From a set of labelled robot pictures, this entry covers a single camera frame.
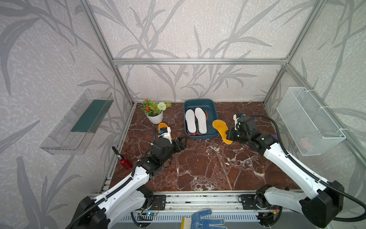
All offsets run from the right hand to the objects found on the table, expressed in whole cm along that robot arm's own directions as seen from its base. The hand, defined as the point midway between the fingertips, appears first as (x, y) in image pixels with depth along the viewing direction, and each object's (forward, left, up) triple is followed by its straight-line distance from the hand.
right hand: (225, 130), depth 79 cm
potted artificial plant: (+20, +45, -5) cm, 50 cm away
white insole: (+22, +20, -16) cm, 34 cm away
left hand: (-4, +24, -2) cm, 24 cm away
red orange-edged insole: (+21, +8, -17) cm, 28 cm away
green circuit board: (-37, +40, -19) cm, 58 cm away
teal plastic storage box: (+36, +5, -17) cm, 40 cm away
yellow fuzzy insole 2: (+18, +42, -19) cm, 49 cm away
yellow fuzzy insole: (+4, +2, -1) cm, 5 cm away
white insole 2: (+22, +12, -16) cm, 30 cm away
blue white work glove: (-40, +17, -19) cm, 47 cm away
